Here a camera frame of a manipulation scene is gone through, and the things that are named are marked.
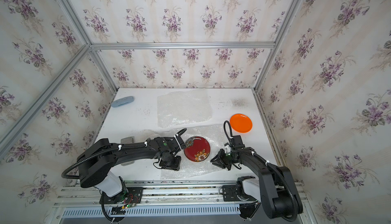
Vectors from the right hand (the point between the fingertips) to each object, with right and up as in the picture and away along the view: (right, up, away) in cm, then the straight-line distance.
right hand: (215, 162), depth 83 cm
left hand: (-20, -3, -2) cm, 20 cm away
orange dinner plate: (+20, +20, +18) cm, 33 cm away
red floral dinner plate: (-10, +6, +3) cm, 12 cm away
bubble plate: (+1, +13, +5) cm, 14 cm away
